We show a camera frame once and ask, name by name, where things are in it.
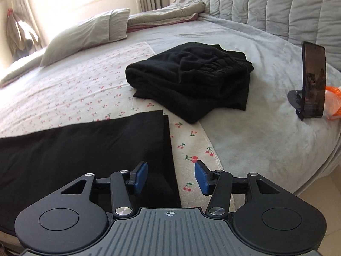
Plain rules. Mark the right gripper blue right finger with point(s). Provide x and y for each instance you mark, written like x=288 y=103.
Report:
x=206 y=179

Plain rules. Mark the grey quilted headboard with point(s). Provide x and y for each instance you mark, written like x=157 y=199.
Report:
x=315 y=21

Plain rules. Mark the folded black garment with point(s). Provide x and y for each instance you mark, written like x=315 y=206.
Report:
x=192 y=79

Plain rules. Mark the orange plastic bag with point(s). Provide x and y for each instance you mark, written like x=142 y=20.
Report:
x=332 y=105

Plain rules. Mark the black pants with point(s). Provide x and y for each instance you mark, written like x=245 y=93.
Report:
x=37 y=164

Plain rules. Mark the grey pillow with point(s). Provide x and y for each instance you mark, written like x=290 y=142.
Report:
x=106 y=27

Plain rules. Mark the hanging clothes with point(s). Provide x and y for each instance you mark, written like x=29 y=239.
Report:
x=22 y=39

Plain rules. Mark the grey fleece blanket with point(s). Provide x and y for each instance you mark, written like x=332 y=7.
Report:
x=267 y=137

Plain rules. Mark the black phone stand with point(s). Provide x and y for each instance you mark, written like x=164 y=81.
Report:
x=295 y=98

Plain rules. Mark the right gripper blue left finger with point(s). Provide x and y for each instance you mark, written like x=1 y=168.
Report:
x=137 y=178

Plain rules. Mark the cherry print bed sheet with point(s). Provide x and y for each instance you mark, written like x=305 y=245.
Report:
x=91 y=86

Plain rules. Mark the smartphone on stand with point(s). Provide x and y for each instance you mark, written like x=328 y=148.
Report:
x=314 y=79

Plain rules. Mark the grey folded quilt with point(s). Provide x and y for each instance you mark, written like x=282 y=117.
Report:
x=177 y=12

